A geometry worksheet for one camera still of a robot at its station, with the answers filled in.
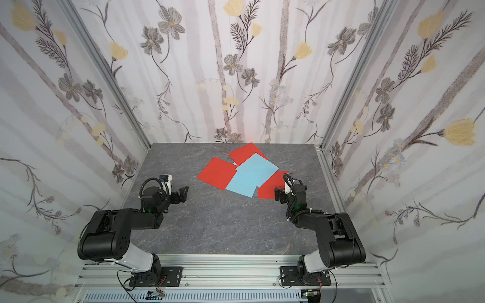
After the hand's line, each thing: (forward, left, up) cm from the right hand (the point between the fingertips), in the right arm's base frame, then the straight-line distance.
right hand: (291, 182), depth 93 cm
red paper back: (+24, +27, -10) cm, 37 cm away
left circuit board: (-48, +56, -8) cm, 74 cm away
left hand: (-2, +56, -3) cm, 56 cm away
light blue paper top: (+15, +15, -12) cm, 25 cm away
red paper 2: (+1, +11, -11) cm, 15 cm away
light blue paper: (+5, +24, -12) cm, 28 cm away
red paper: (+11, +38, -11) cm, 42 cm away
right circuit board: (-46, -5, -8) cm, 47 cm away
